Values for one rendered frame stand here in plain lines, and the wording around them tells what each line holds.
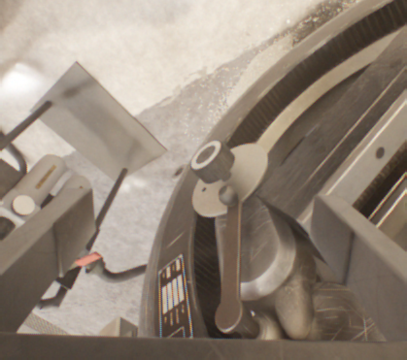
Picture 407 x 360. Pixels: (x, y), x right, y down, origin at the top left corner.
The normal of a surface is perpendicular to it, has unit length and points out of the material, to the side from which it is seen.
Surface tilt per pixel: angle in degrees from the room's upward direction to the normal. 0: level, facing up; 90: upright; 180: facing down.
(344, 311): 90
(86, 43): 0
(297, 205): 90
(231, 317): 90
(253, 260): 90
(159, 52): 0
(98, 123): 0
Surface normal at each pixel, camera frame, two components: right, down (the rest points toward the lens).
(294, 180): -0.63, -0.66
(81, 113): -0.12, 0.61
